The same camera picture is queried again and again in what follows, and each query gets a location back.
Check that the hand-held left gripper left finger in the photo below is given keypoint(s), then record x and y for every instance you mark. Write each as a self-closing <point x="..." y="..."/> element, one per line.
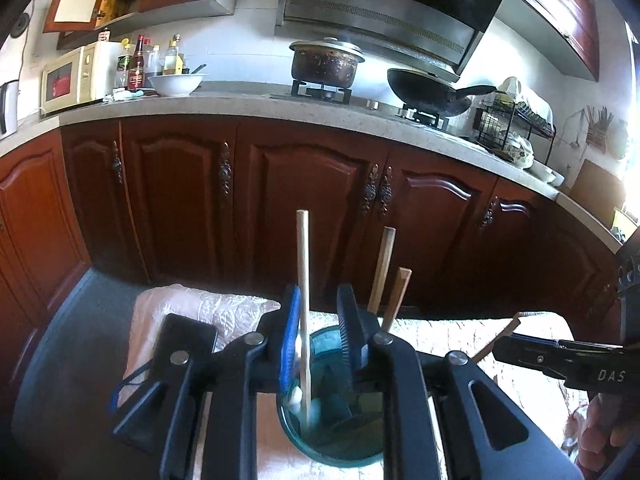
<point x="290" y="340"/>

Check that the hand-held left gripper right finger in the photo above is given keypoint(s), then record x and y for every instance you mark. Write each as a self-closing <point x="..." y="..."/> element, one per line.
<point x="350" y="340"/>

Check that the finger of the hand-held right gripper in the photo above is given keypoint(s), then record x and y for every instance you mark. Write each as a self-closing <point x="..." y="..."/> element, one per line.
<point x="530" y="355"/>

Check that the brown wooden chopstick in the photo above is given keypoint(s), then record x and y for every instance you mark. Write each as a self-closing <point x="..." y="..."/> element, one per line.
<point x="382" y="265"/>
<point x="398" y="295"/>
<point x="500" y="335"/>

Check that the white spoon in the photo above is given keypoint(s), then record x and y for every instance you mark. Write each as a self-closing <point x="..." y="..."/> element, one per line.
<point x="302" y="405"/>

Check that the light wooden chopstick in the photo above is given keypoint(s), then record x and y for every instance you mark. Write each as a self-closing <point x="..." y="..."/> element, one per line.
<point x="302" y="260"/>

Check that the teal cup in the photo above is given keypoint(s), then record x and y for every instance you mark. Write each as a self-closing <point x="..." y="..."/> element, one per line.
<point x="330" y="440"/>

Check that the person's right hand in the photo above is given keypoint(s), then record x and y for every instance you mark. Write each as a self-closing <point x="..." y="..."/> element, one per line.
<point x="597" y="435"/>

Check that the brown wooden cabinet door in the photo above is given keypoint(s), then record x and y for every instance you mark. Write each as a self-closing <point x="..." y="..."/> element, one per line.
<point x="95" y="200"/>
<point x="175" y="200"/>
<point x="585" y="280"/>
<point x="40" y="215"/>
<point x="525" y="250"/>
<point x="435" y="230"/>
<point x="305" y="210"/>

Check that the beige placemat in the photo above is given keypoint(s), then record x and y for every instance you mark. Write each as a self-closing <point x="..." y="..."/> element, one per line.
<point x="267" y="440"/>

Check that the wooden cutting board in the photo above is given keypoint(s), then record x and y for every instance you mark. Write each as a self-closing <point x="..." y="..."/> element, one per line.
<point x="595" y="190"/>

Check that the stack of white bowls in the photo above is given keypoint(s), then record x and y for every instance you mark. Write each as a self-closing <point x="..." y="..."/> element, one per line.
<point x="547" y="172"/>

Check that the patterned ceramic pot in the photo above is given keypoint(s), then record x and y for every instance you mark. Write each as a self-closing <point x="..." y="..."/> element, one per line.
<point x="519" y="152"/>

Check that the dark wooden kitchen cabinets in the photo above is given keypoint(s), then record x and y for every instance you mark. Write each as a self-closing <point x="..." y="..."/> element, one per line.
<point x="250" y="105"/>

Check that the gas stove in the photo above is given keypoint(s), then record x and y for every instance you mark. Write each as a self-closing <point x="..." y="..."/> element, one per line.
<point x="325" y="94"/>

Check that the black wok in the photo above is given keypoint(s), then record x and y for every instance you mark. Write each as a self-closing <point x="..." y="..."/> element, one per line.
<point x="425" y="92"/>

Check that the dark cooking pot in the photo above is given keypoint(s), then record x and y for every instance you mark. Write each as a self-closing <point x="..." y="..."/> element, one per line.
<point x="325" y="62"/>

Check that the white bowl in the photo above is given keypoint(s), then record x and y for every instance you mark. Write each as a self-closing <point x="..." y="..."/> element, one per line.
<point x="175" y="85"/>

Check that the white cloth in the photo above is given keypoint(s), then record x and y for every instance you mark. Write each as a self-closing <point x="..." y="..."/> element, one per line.
<point x="130" y="94"/>

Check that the yellow oil bottle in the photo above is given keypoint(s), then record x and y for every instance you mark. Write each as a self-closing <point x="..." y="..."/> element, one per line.
<point x="171" y="57"/>

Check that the dark sauce bottle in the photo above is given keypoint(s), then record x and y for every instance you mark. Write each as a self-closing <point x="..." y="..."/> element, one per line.
<point x="136" y="67"/>

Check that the green label bottle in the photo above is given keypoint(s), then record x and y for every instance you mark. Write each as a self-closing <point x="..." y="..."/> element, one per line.
<point x="122" y="72"/>

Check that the steel range hood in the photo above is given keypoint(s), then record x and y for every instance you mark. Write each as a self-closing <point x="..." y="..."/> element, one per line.
<point x="390" y="5"/>

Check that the cream microwave oven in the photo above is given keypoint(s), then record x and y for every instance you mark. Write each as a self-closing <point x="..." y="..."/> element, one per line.
<point x="70" y="80"/>

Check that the white electric kettle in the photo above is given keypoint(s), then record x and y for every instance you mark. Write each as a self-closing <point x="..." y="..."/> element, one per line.
<point x="7" y="107"/>

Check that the wall chopstick holder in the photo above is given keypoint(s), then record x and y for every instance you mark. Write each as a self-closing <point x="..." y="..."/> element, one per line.
<point x="598" y="127"/>

